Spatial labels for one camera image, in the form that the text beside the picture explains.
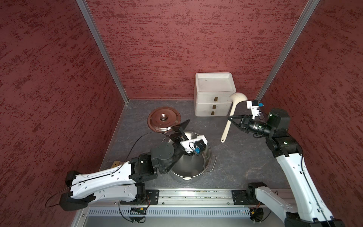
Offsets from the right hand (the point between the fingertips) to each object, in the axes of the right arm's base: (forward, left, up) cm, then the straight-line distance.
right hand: (226, 122), depth 64 cm
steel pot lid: (+27, +38, -33) cm, 57 cm away
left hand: (-5, +17, +3) cm, 18 cm away
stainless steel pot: (-9, +16, -35) cm, 39 cm away
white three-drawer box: (+34, 0, -13) cm, 37 cm away
